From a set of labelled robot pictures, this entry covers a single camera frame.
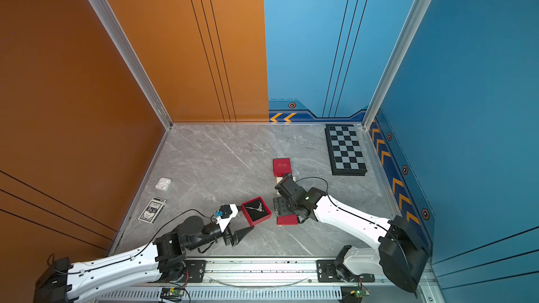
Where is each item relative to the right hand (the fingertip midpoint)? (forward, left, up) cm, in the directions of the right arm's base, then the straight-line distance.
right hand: (283, 204), depth 82 cm
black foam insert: (-8, +10, +9) cm, 15 cm away
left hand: (-7, +12, +7) cm, 16 cm away
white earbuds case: (+12, +55, -6) cm, 57 cm away
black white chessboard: (+31, -31, -5) cm, 44 cm away
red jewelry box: (-3, -4, -9) cm, 10 cm away
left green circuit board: (-28, +38, -10) cm, 49 cm away
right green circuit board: (-28, -26, -8) cm, 39 cm away
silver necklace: (-5, +9, +8) cm, 13 cm away
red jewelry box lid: (+21, +1, -5) cm, 22 cm away
